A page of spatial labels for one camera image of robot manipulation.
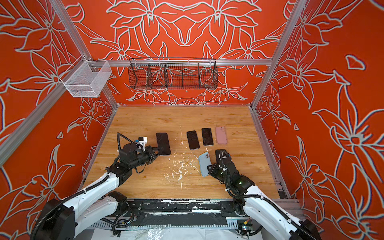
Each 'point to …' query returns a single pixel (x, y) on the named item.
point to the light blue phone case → (204, 162)
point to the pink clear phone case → (220, 133)
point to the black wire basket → (172, 73)
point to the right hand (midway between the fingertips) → (204, 167)
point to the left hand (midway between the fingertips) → (163, 148)
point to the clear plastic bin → (89, 79)
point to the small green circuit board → (247, 228)
